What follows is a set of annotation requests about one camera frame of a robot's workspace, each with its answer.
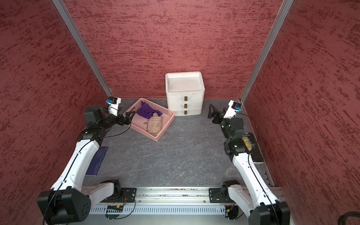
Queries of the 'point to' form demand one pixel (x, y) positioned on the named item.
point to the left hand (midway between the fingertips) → (128, 112)
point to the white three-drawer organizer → (185, 91)
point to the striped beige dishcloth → (154, 124)
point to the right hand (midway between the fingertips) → (213, 108)
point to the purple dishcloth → (147, 111)
